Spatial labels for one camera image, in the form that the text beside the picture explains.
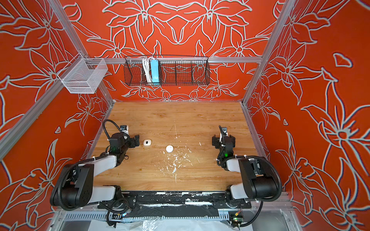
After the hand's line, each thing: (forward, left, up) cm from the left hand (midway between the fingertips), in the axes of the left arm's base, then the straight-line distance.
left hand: (131, 135), depth 92 cm
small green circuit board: (-40, -64, -7) cm, 76 cm away
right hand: (+4, -59, 0) cm, 59 cm away
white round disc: (-5, -26, -7) cm, 27 cm away
